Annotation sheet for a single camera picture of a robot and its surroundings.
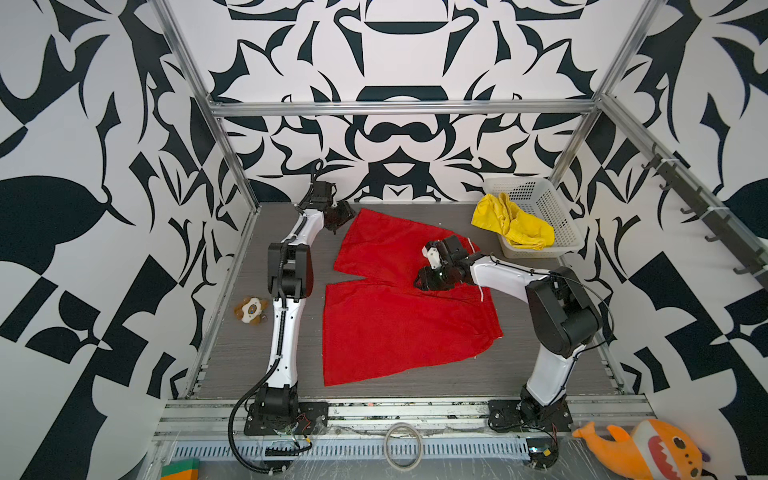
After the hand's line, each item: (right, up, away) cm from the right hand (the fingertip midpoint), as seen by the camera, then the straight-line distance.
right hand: (421, 281), depth 94 cm
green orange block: (-56, -37, -27) cm, 72 cm away
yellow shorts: (+35, +17, +10) cm, 40 cm away
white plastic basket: (+48, +29, +23) cm, 61 cm away
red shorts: (-1, -5, -5) cm, 7 cm away
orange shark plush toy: (+46, -31, -30) cm, 63 cm away
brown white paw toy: (-50, -8, -5) cm, 51 cm away
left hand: (-22, +24, +16) cm, 37 cm away
